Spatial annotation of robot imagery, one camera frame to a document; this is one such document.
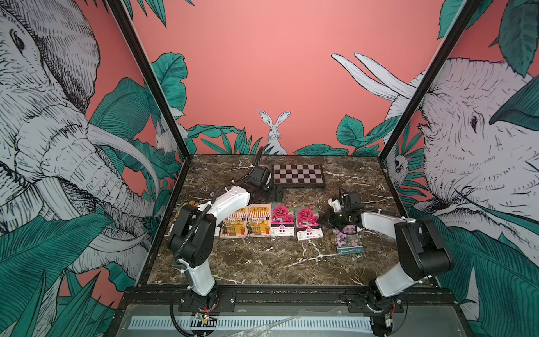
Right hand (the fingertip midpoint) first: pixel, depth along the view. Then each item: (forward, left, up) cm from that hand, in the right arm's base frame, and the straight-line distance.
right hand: (316, 217), depth 91 cm
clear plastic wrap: (-40, +21, -4) cm, 46 cm away
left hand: (+9, +18, +7) cm, 21 cm away
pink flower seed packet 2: (-1, +3, -3) cm, 5 cm away
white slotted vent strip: (-39, +57, -4) cm, 69 cm away
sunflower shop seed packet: (-2, +36, -4) cm, 36 cm away
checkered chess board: (+25, +6, -1) cm, 25 cm away
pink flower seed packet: (+1, +15, -4) cm, 16 cm away
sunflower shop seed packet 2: (+1, +26, -5) cm, 26 cm away
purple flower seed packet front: (-9, -13, -4) cm, 17 cm away
